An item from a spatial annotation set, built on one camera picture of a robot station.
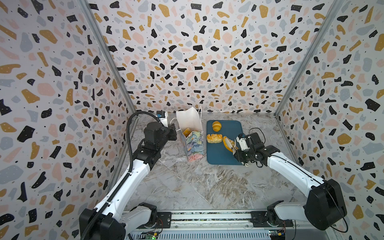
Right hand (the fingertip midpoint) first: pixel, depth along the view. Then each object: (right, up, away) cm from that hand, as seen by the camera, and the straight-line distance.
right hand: (234, 152), depth 85 cm
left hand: (-32, +17, -11) cm, 38 cm away
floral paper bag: (-27, +17, +11) cm, 34 cm away
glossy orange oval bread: (-28, +11, +10) cm, 32 cm away
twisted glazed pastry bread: (-10, +6, +17) cm, 21 cm away
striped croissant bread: (+1, +4, +7) cm, 8 cm away
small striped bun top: (-8, +15, +25) cm, 30 cm away
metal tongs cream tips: (0, +1, +2) cm, 2 cm away
